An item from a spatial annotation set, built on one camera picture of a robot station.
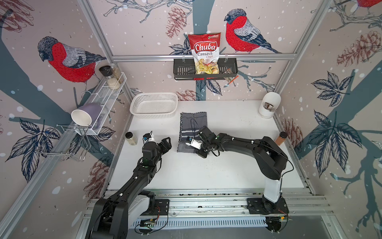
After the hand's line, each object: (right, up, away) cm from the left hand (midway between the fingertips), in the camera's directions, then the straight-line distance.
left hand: (169, 137), depth 86 cm
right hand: (+16, -8, +5) cm, 19 cm away
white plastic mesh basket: (-18, +21, +35) cm, 44 cm away
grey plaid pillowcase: (+12, +7, +24) cm, 28 cm away
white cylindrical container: (+73, +23, +24) cm, 80 cm away
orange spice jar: (+69, -2, +4) cm, 70 cm away
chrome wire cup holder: (-41, +1, -20) cm, 46 cm away
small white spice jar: (-25, -2, +5) cm, 25 cm away
